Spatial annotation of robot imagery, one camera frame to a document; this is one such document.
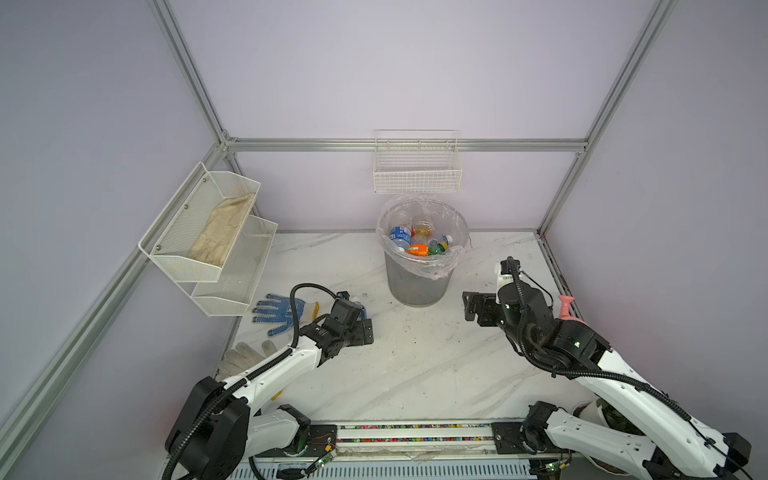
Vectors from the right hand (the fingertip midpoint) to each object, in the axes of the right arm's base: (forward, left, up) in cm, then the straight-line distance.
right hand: (477, 294), depth 70 cm
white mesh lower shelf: (+9, +70, -15) cm, 72 cm away
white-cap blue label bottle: (+8, +31, -25) cm, 41 cm away
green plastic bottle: (+22, +7, -8) cm, 24 cm away
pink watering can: (+7, -31, -19) cm, 37 cm away
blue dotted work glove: (+11, +59, -26) cm, 65 cm away
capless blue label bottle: (+19, +18, +1) cm, 26 cm away
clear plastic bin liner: (+30, +4, -3) cm, 31 cm away
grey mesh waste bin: (+9, +12, -7) cm, 17 cm away
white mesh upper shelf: (+15, +72, +7) cm, 74 cm away
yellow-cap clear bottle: (+25, +12, -5) cm, 28 cm away
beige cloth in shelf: (+17, +68, +4) cm, 70 cm away
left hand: (0, +32, -20) cm, 38 cm away
